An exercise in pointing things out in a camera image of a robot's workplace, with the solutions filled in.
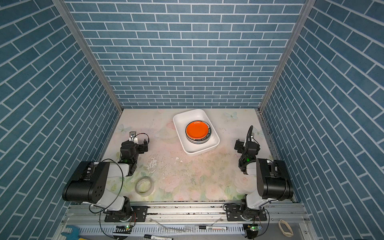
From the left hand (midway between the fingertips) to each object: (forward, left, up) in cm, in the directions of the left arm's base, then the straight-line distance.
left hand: (137, 139), depth 93 cm
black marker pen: (-49, -19, -6) cm, 53 cm away
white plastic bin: (+21, -26, -5) cm, 34 cm away
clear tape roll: (-26, -8, -8) cm, 29 cm away
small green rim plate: (0, -41, -3) cm, 41 cm away
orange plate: (+9, -38, -3) cm, 39 cm away
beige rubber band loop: (-49, -78, -4) cm, 93 cm away
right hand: (-1, -69, +1) cm, 69 cm away
